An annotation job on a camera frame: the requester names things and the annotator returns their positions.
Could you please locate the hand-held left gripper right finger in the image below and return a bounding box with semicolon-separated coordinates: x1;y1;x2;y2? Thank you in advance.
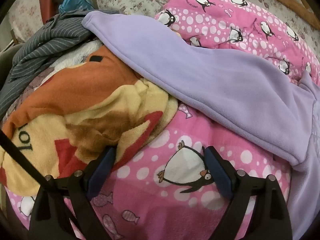
204;145;293;240

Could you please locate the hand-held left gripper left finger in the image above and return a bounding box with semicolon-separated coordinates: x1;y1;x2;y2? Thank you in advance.
29;146;117;240

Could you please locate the purple fleece jacket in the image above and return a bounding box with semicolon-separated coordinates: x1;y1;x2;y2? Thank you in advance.
81;10;320;240

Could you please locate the pink penguin print quilt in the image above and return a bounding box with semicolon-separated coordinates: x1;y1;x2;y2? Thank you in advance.
0;0;320;240

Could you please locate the orange yellow printed blanket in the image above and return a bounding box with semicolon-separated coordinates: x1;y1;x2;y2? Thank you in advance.
0;47;179;195

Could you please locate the grey striped garment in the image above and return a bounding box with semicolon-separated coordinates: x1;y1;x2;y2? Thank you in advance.
0;11;120;120

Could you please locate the blue plastic bag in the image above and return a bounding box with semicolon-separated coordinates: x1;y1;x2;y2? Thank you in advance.
59;0;94;14

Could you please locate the black cable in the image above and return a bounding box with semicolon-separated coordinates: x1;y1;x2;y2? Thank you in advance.
0;129;78;233

